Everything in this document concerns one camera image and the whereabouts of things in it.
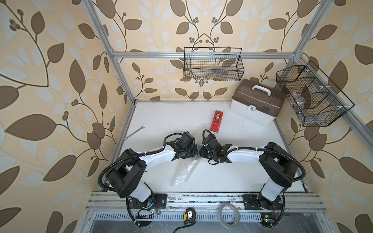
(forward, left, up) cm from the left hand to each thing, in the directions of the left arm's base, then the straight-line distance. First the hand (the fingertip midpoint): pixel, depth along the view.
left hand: (196, 150), depth 87 cm
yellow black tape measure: (-33, +4, -3) cm, 33 cm away
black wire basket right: (+13, -60, +30) cm, 68 cm away
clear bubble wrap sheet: (-10, +8, -1) cm, 13 cm away
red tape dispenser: (+23, -15, -1) cm, 27 cm away
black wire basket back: (+51, -12, +27) cm, 59 cm away
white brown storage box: (+28, -39, +14) cm, 50 cm away
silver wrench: (+21, +39, -6) cm, 45 cm away
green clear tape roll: (+25, -15, +1) cm, 29 cm away
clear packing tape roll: (-32, -19, -2) cm, 38 cm away
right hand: (+1, -2, -5) cm, 5 cm away
